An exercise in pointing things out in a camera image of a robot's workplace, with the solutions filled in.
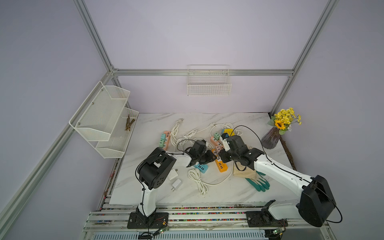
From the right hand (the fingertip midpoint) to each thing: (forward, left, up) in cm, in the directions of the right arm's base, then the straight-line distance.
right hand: (222, 154), depth 85 cm
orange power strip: (-3, -1, -9) cm, 10 cm away
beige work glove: (-13, -6, +8) cm, 17 cm away
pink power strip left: (+21, +36, -7) cm, 42 cm away
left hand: (+2, +3, -9) cm, 10 cm away
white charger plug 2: (-8, +29, -9) cm, 32 cm away
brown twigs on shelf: (+23, +60, +4) cm, 64 cm away
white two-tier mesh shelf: (+19, +71, +12) cm, 75 cm away
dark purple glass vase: (+13, -34, -3) cm, 37 cm away
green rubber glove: (-15, -21, -10) cm, 28 cm away
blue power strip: (-4, +12, -8) cm, 15 cm away
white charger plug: (-14, +27, -7) cm, 31 cm away
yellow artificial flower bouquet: (+13, -34, +15) cm, 39 cm away
